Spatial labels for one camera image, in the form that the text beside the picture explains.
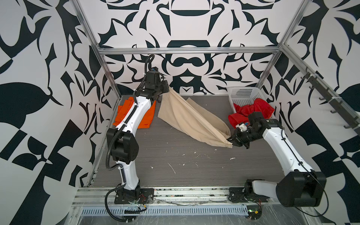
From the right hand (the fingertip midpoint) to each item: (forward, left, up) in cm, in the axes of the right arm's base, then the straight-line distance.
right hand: (229, 141), depth 76 cm
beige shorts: (+17, +21, -2) cm, 27 cm away
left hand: (+32, +34, +16) cm, 50 cm away
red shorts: (+30, -21, -12) cm, 38 cm away
